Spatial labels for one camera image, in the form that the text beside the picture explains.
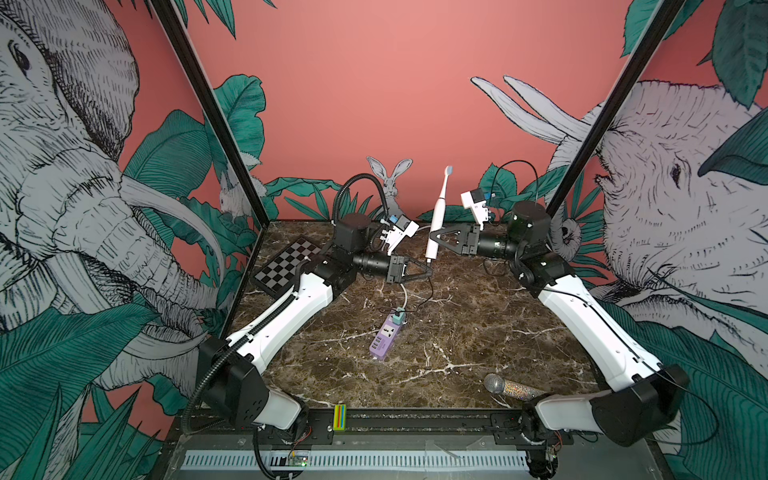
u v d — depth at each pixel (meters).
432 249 0.63
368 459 0.70
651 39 0.73
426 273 0.64
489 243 0.59
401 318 0.87
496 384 0.78
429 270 0.64
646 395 0.39
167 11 0.69
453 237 0.60
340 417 0.73
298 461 0.70
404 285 1.01
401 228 0.61
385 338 0.88
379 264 0.61
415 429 0.75
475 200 0.61
